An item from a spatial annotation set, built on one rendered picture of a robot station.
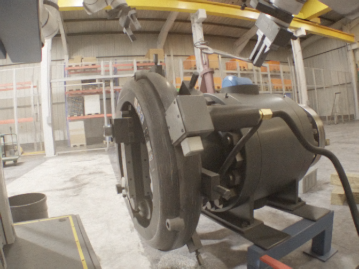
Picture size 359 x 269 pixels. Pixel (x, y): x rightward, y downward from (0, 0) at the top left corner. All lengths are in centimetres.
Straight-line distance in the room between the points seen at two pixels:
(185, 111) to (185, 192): 23
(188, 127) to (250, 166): 43
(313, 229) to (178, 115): 87
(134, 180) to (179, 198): 39
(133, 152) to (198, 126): 49
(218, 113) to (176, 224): 34
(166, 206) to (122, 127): 37
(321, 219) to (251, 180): 46
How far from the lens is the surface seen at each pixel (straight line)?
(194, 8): 993
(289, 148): 110
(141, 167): 102
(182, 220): 71
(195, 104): 60
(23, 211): 148
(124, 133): 90
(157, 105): 70
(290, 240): 107
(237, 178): 92
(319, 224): 124
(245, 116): 70
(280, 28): 64
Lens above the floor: 76
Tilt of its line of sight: 1 degrees down
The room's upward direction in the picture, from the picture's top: 5 degrees counter-clockwise
